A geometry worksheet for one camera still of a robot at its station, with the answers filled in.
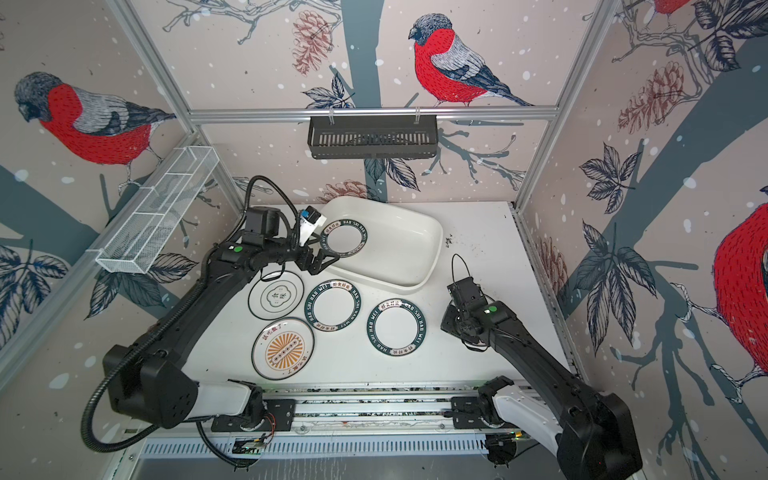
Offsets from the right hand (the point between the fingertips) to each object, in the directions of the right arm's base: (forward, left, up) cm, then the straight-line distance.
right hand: (446, 326), depth 82 cm
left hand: (+12, +32, +21) cm, 40 cm away
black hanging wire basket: (+60, +25, +23) cm, 69 cm away
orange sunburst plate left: (-6, +47, -5) cm, 48 cm away
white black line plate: (+9, +54, -4) cm, 55 cm away
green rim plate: (+35, +36, -3) cm, 50 cm away
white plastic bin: (+31, +13, -4) cm, 34 cm away
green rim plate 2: (+8, +35, -5) cm, 36 cm away
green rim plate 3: (+2, +14, -5) cm, 15 cm away
